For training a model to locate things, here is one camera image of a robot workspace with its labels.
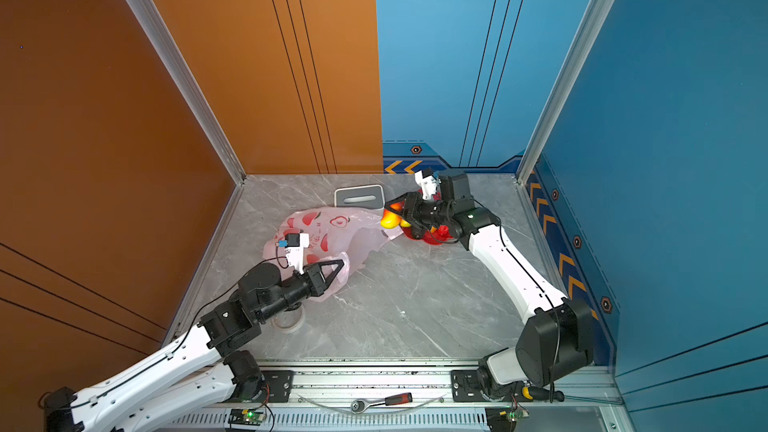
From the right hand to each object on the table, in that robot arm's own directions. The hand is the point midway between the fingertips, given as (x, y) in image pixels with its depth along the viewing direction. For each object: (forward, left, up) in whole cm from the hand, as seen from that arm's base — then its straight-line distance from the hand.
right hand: (389, 209), depth 75 cm
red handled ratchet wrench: (-38, +8, -25) cm, 46 cm away
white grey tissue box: (+25, +9, -23) cm, 35 cm away
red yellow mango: (-4, 0, 0) cm, 4 cm away
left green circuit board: (-40, +35, -28) cm, 60 cm away
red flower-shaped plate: (+11, -16, -28) cm, 34 cm away
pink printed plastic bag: (+2, +16, -14) cm, 21 cm away
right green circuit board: (-41, -26, -30) cm, 57 cm away
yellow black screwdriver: (-36, -36, -26) cm, 57 cm away
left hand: (-14, +10, -3) cm, 17 cm away
